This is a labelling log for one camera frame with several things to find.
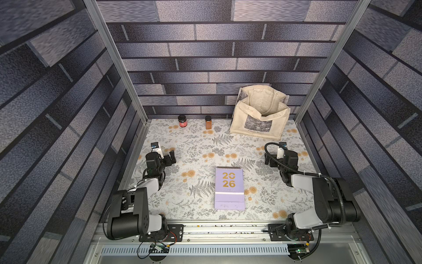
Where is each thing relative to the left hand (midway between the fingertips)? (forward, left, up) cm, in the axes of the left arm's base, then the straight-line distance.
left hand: (166, 150), depth 91 cm
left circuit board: (-45, -3, -11) cm, 46 cm away
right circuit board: (-45, -64, -10) cm, 79 cm away
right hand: (+2, -63, -4) cm, 63 cm away
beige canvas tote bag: (+35, -61, 0) cm, 70 cm away
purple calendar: (-20, -35, -5) cm, 41 cm away
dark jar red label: (+28, -5, -4) cm, 28 cm away
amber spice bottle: (+26, -23, -3) cm, 35 cm away
